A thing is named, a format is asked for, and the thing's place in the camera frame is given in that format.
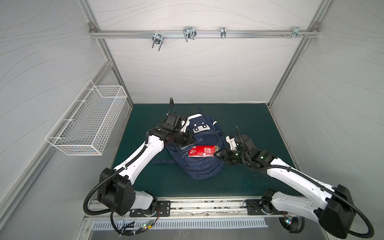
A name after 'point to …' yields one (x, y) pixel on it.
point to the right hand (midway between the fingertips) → (217, 151)
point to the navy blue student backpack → (207, 132)
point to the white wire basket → (85, 127)
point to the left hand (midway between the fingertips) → (198, 138)
